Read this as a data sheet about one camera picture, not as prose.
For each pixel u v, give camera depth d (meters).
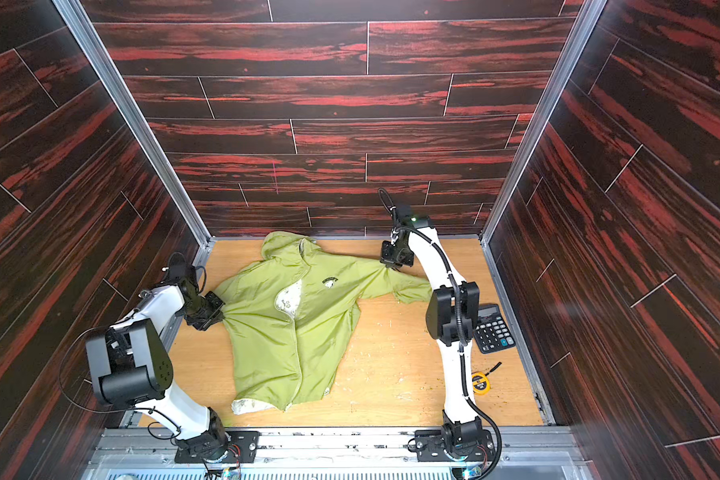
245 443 0.74
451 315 0.59
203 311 0.78
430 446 0.73
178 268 0.75
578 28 0.69
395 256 0.85
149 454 0.73
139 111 0.85
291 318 0.94
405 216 0.78
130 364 0.47
